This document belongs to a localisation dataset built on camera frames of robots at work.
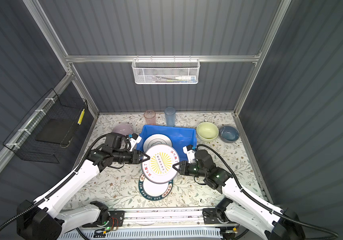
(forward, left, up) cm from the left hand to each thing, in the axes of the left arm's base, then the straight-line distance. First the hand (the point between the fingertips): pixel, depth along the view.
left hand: (148, 158), depth 74 cm
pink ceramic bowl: (+33, +20, -14) cm, 41 cm away
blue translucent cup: (+37, -12, -7) cm, 40 cm away
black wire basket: (+2, +51, +15) cm, 53 cm away
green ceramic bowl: (+28, -39, -16) cm, 50 cm away
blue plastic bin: (+26, -19, -18) cm, 37 cm away
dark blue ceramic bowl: (+25, -54, -16) cm, 62 cm away
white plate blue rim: (+23, -2, -16) cm, 28 cm away
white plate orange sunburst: (-5, -5, -3) cm, 7 cm away
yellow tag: (+25, +38, +7) cm, 46 cm away
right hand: (-5, -13, -2) cm, 14 cm away
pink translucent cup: (+41, +2, -11) cm, 42 cm away
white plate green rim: (-11, -1, -17) cm, 20 cm away
